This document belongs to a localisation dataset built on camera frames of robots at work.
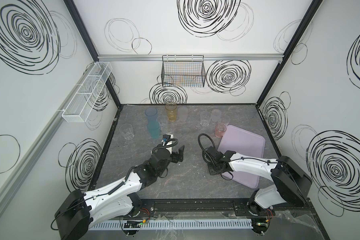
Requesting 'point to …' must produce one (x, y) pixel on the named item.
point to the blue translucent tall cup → (151, 113)
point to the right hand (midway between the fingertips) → (210, 171)
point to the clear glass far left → (126, 129)
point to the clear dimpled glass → (224, 119)
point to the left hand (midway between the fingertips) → (178, 144)
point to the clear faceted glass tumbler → (205, 118)
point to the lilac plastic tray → (245, 143)
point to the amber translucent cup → (171, 109)
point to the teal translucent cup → (154, 128)
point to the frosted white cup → (183, 111)
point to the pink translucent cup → (220, 129)
